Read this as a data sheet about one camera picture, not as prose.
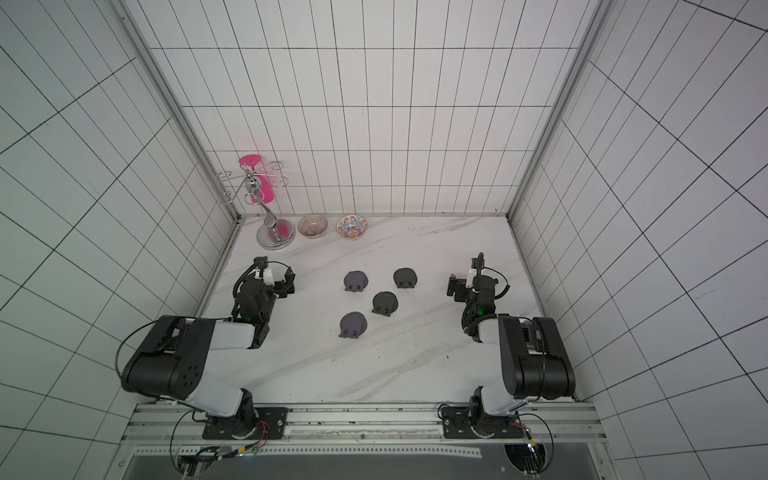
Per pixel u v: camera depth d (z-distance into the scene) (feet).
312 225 3.74
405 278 3.30
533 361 1.49
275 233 3.70
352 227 3.74
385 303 3.11
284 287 2.74
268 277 2.65
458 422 2.38
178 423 2.26
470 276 2.73
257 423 2.34
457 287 2.78
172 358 1.50
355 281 3.30
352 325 2.95
